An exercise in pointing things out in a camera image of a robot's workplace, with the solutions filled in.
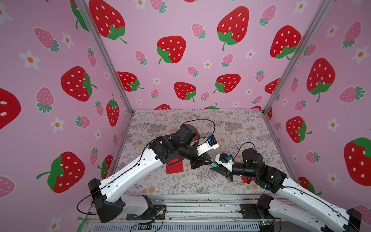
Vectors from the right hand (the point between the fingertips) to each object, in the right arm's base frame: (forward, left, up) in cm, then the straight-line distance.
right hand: (214, 162), depth 68 cm
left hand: (-2, +2, +6) cm, 7 cm away
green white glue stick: (-3, +1, +3) cm, 5 cm away
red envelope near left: (+5, +22, -20) cm, 30 cm away
